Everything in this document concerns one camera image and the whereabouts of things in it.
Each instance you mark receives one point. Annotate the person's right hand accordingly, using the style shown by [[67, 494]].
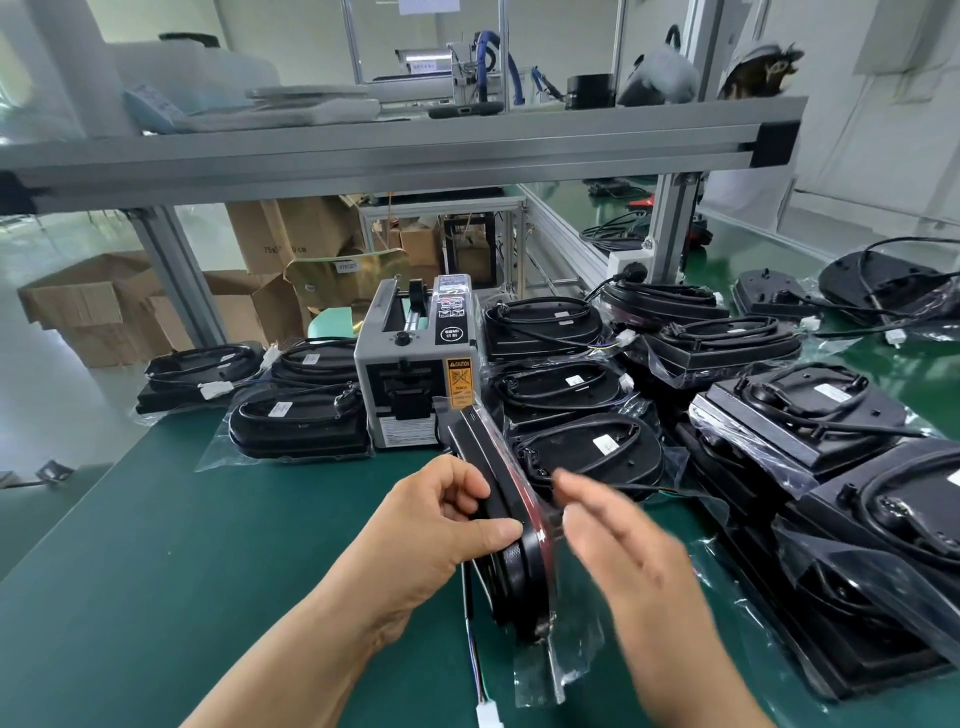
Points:
[[653, 585]]

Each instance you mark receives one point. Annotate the person's left hand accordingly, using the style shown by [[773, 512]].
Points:
[[420, 548]]

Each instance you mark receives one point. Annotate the group of bagged black lamps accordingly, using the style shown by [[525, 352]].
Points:
[[750, 420]]

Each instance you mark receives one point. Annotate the bagged black lamp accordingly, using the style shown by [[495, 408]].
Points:
[[147, 402]]

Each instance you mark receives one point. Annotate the unbagged black lamps with cables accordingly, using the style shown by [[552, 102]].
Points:
[[863, 285]]

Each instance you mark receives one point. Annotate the person's left forearm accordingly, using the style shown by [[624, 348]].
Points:
[[300, 675]]

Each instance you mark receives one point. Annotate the grey tape dispenser machine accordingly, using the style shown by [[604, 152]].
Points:
[[405, 368]]

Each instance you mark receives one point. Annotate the green round stool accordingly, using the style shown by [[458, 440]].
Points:
[[333, 323]]

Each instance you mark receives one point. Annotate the white power socket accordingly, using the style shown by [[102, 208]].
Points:
[[630, 270]]

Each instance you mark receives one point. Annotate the grey metal shelf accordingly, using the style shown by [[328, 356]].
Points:
[[405, 153]]

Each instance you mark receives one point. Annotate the black phone on shelf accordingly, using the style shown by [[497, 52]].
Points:
[[467, 108]]

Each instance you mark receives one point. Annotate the white flat scale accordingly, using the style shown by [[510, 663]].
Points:
[[293, 110]]

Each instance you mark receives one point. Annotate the black cup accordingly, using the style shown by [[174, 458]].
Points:
[[590, 92]]

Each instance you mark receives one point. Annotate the grey barcode scanner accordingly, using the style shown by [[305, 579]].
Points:
[[657, 78]]

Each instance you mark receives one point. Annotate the white handset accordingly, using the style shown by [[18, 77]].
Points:
[[153, 110]]

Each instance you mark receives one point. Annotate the white box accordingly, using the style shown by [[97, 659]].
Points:
[[203, 75]]

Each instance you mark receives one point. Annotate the white hanging sign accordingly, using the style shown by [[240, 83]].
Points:
[[429, 6]]

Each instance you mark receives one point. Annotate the black flat tray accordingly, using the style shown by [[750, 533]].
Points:
[[188, 39]]

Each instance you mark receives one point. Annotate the metal floor bracket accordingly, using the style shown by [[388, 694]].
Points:
[[48, 473]]

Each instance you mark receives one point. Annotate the aluminium workstation frame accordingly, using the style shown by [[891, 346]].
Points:
[[354, 45]]

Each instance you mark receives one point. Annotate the grey wall electrical box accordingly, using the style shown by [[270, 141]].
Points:
[[905, 33]]

